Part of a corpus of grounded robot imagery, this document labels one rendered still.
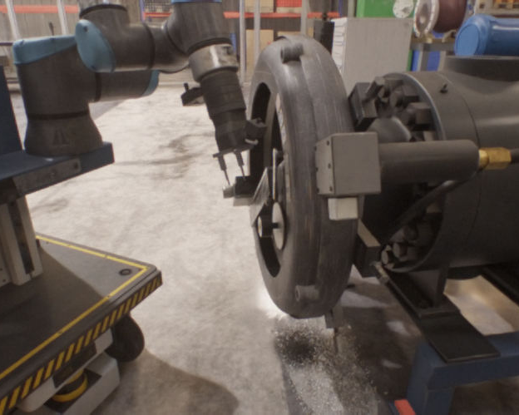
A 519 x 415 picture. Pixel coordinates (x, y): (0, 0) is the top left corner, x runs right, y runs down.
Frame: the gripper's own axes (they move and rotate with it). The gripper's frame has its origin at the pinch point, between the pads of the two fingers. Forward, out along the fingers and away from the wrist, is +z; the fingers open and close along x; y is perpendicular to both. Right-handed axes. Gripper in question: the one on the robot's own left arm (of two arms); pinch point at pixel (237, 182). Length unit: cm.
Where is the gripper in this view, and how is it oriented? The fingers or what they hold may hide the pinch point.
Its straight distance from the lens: 80.2
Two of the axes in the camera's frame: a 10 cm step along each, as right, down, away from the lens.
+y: 7.8, -1.8, -6.0
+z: 2.7, 9.6, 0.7
